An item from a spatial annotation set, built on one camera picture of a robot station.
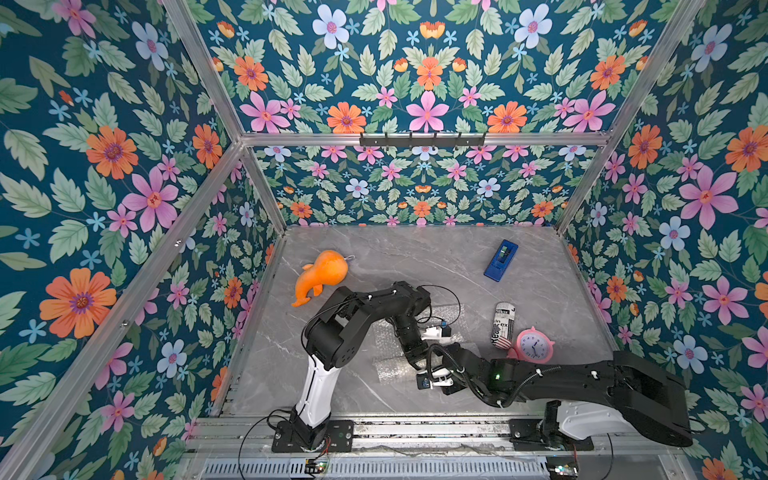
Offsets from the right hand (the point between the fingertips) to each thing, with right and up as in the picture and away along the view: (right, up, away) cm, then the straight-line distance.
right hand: (441, 351), depth 83 cm
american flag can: (+20, +6, +7) cm, 22 cm away
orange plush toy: (-36, +23, +16) cm, 45 cm away
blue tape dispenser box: (+24, +25, +20) cm, 40 cm away
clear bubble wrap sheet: (-16, +1, +6) cm, 17 cm away
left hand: (-5, -5, +1) cm, 7 cm away
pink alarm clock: (+27, 0, +3) cm, 28 cm away
